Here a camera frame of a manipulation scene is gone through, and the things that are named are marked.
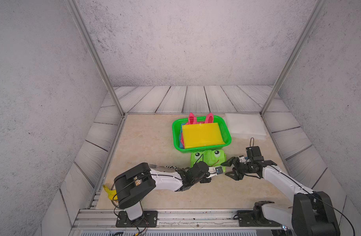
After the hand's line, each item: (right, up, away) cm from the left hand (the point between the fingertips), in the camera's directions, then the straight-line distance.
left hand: (213, 168), depth 83 cm
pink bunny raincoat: (+2, +28, +22) cm, 36 cm away
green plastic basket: (-22, +19, +22) cm, 36 cm away
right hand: (+6, +1, -1) cm, 6 cm away
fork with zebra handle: (-26, -3, +8) cm, 28 cm away
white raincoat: (+31, +23, +25) cm, 46 cm away
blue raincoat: (-19, +10, +15) cm, 26 cm away
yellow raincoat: (-6, +17, +20) cm, 27 cm away
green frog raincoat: (+1, +4, +6) cm, 7 cm away
